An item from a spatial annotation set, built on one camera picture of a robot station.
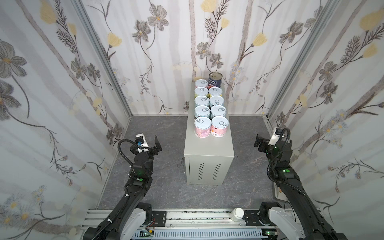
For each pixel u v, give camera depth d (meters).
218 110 0.68
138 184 0.59
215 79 0.77
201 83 0.82
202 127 0.62
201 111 0.68
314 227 0.41
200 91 0.78
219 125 0.62
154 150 0.70
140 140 0.63
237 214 0.67
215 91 0.78
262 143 0.70
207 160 0.65
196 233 0.70
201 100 0.72
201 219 0.76
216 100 0.72
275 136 0.67
